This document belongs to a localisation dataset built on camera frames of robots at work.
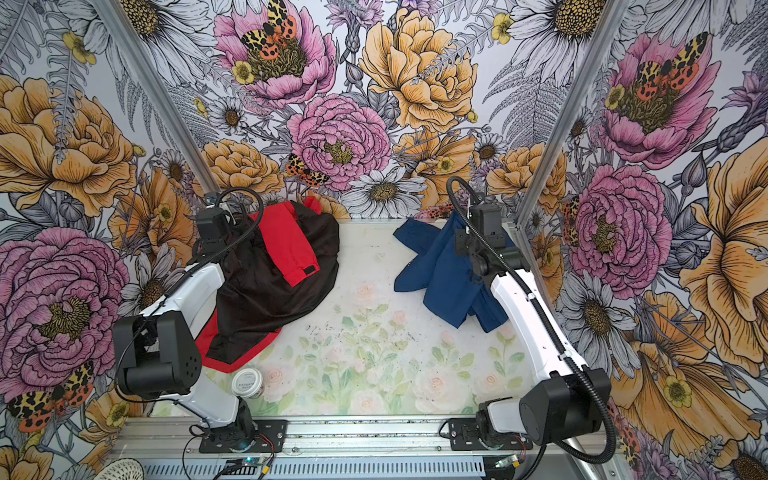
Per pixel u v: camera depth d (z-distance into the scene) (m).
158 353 0.46
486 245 0.52
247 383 0.76
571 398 0.39
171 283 0.92
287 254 0.92
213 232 0.68
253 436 0.72
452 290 0.84
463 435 0.74
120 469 0.67
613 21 0.72
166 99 0.87
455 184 1.12
